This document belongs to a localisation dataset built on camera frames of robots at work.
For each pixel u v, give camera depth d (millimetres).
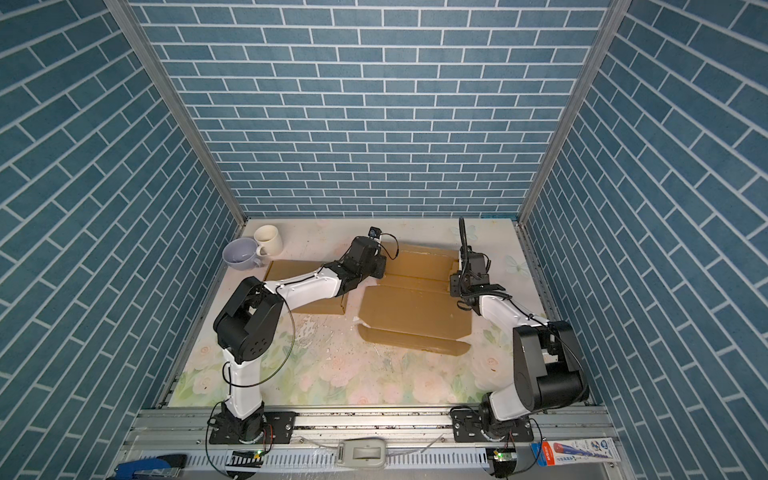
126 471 664
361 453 691
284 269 995
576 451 697
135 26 723
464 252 838
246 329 509
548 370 444
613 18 719
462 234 700
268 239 1023
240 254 1066
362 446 684
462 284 711
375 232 844
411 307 1012
